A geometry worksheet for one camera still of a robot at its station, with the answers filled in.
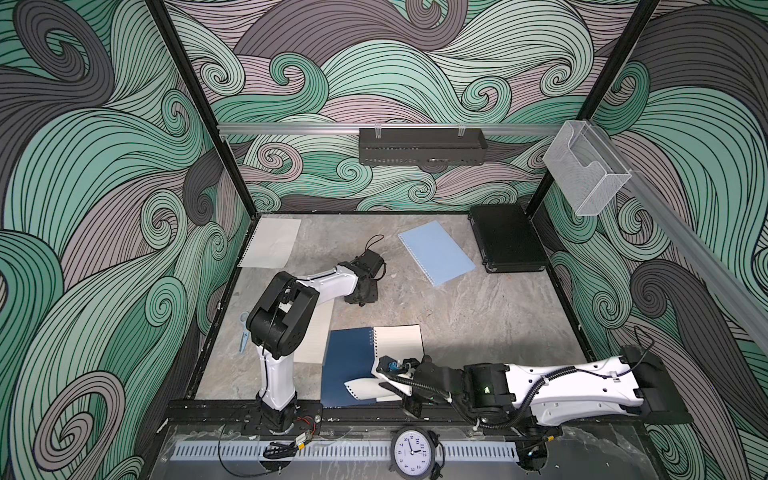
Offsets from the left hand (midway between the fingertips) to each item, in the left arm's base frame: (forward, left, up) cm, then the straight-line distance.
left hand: (366, 297), depth 96 cm
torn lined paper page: (+22, +37, 0) cm, 43 cm away
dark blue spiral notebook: (-18, +3, 0) cm, 19 cm away
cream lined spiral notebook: (-28, +8, +32) cm, 43 cm away
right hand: (-31, -4, +14) cm, 34 cm away
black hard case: (+25, -53, +1) cm, 59 cm away
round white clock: (-41, -12, +3) cm, 43 cm away
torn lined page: (-30, -2, +12) cm, 33 cm away
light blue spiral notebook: (+18, -25, +1) cm, 31 cm away
